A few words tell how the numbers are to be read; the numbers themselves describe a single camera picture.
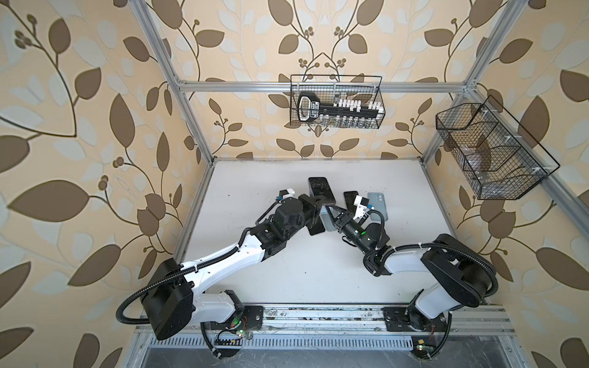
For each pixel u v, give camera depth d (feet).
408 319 2.18
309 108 2.75
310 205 2.15
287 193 2.39
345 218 2.36
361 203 2.48
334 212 2.53
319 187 2.64
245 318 2.42
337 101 2.65
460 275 1.48
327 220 2.58
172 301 1.31
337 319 2.47
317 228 3.16
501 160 2.37
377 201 3.45
